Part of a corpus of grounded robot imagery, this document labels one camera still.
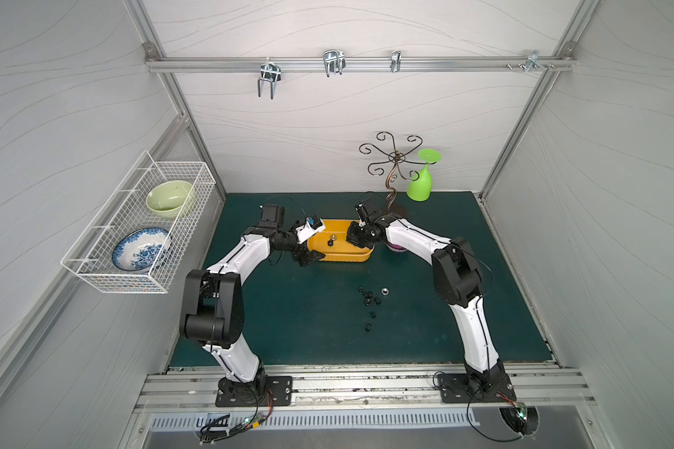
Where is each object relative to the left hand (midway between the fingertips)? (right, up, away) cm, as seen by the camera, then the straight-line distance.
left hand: (316, 241), depth 90 cm
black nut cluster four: (+20, -19, -2) cm, 28 cm away
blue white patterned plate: (-39, 0, -26) cm, 47 cm away
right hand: (+10, +1, +9) cm, 14 cm away
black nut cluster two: (+17, -18, +1) cm, 25 cm away
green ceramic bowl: (-38, +12, -18) cm, 43 cm away
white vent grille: (-29, -45, -20) cm, 57 cm away
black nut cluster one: (+15, -17, +3) cm, 22 cm away
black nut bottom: (+17, -26, -6) cm, 31 cm away
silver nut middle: (+23, -17, +2) cm, 28 cm away
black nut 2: (+18, -23, -3) cm, 30 cm away
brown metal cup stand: (+27, +27, -1) cm, 38 cm away
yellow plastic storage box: (+8, -5, +13) cm, 16 cm away
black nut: (+4, -2, +15) cm, 15 cm away
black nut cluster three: (+17, -19, -1) cm, 26 cm away
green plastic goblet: (+35, +17, +3) cm, 39 cm away
